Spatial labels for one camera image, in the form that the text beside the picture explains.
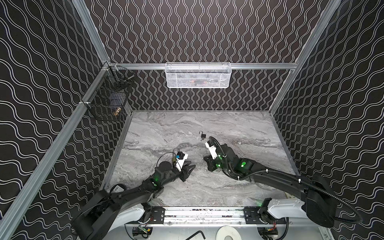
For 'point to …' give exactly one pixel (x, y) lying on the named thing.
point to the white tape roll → (227, 230)
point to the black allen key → (195, 234)
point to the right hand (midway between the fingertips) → (205, 158)
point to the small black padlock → (202, 135)
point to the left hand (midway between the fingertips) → (197, 166)
